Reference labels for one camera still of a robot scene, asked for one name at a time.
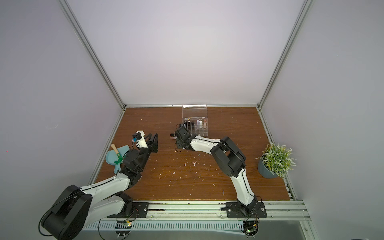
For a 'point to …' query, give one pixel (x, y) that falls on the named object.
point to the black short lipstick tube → (193, 125)
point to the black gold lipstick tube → (185, 123)
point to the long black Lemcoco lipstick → (188, 125)
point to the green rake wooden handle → (120, 158)
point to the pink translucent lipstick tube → (205, 123)
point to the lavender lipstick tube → (197, 124)
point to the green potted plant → (276, 161)
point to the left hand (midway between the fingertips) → (156, 133)
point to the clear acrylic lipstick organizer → (195, 117)
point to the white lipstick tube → (200, 124)
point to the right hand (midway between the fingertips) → (182, 137)
